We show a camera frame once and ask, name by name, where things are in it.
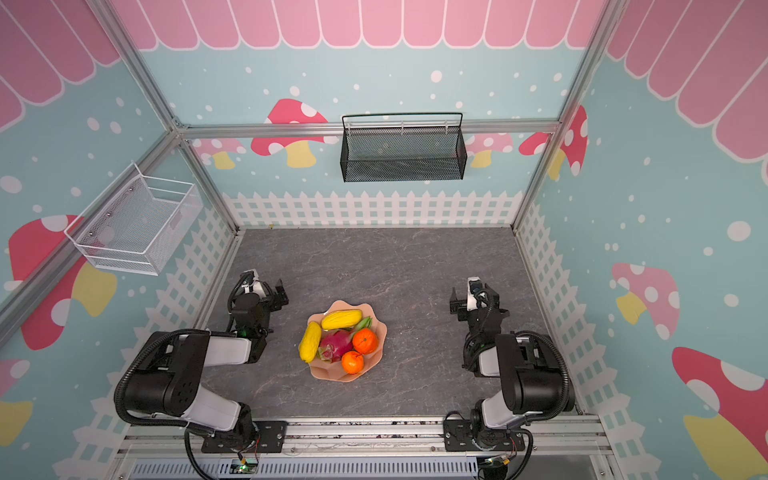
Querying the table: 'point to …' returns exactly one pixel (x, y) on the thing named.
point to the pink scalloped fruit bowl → (335, 371)
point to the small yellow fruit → (341, 319)
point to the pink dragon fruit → (337, 343)
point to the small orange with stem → (353, 362)
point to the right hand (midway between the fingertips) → (470, 286)
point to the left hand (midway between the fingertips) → (267, 287)
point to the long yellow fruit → (310, 339)
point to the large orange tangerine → (365, 341)
